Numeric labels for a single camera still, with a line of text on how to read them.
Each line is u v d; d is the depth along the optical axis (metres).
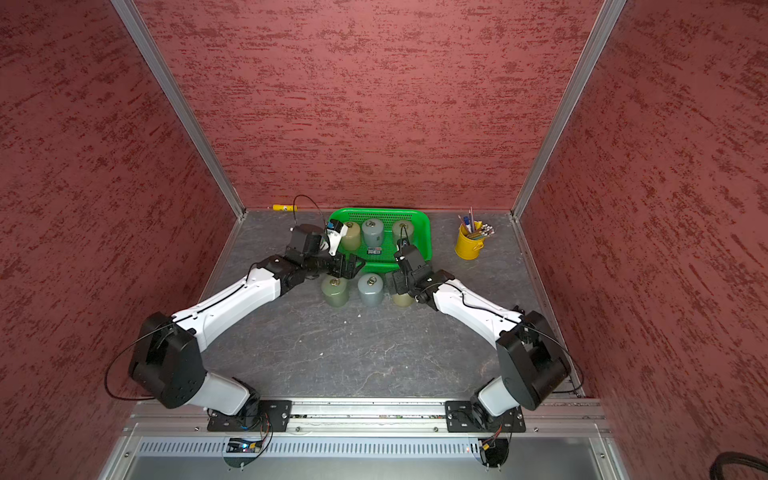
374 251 1.10
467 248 1.01
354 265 0.76
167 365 0.43
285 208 1.22
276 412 0.74
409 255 0.67
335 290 0.90
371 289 0.90
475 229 1.03
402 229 1.03
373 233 1.05
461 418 0.74
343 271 0.74
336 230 0.74
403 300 0.93
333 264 0.74
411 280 0.66
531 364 0.43
